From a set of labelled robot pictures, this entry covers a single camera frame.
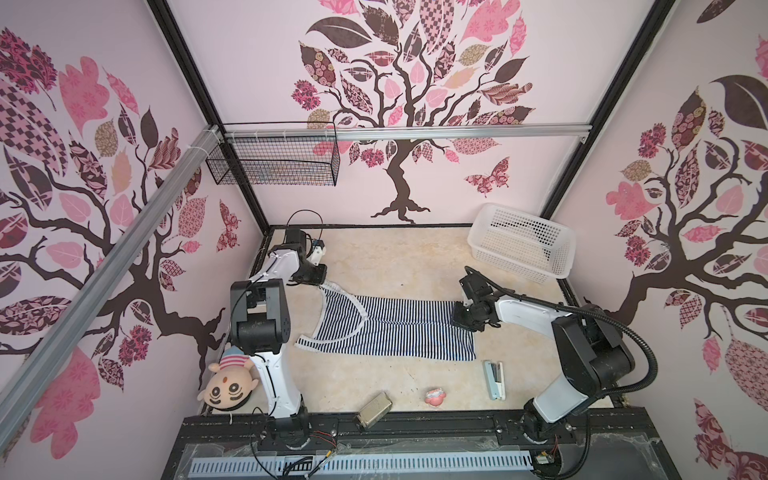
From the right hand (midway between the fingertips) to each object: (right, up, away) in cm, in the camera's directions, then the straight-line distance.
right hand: (451, 319), depth 93 cm
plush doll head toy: (-60, -11, -19) cm, 64 cm away
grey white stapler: (+10, -14, -13) cm, 21 cm away
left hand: (-44, +11, +5) cm, 45 cm away
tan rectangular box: (-24, -19, -20) cm, 36 cm away
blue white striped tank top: (-22, -2, -1) cm, 22 cm away
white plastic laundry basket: (+33, +25, +21) cm, 46 cm away
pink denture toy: (-8, -16, -17) cm, 25 cm away
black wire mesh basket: (-57, +54, +2) cm, 78 cm away
